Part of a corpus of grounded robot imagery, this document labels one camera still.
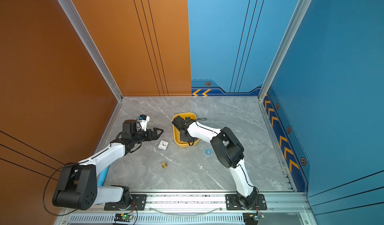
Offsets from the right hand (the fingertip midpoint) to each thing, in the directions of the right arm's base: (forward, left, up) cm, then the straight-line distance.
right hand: (186, 138), depth 96 cm
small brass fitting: (-18, +11, +2) cm, 21 cm away
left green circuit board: (-42, +28, -2) cm, 50 cm away
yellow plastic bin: (+1, +6, +5) cm, 8 cm away
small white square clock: (-5, +14, +1) cm, 15 cm away
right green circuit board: (-42, -33, -2) cm, 53 cm away
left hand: (0, +17, +10) cm, 19 cm away
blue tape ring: (-8, -14, -1) cm, 16 cm away
